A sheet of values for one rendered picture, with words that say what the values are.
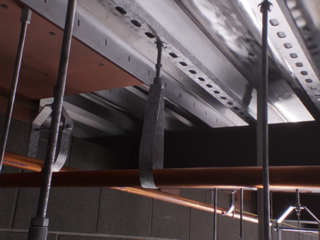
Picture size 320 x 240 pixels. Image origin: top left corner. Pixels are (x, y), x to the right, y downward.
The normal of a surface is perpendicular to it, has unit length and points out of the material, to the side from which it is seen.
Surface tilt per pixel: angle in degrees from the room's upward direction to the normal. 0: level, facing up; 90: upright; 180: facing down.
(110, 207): 90
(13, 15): 180
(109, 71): 180
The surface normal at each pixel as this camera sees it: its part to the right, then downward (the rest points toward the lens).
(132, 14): -0.07, 0.96
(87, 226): 0.86, -0.09
